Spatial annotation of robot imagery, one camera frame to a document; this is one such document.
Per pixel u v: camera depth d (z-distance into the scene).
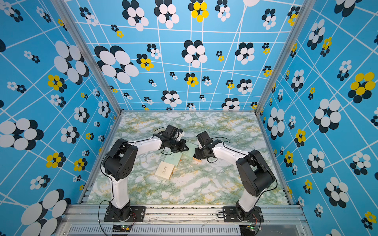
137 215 0.74
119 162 0.52
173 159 0.91
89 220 0.74
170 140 0.79
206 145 0.69
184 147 0.90
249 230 0.70
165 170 0.86
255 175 0.46
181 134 0.92
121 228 0.72
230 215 0.72
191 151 0.93
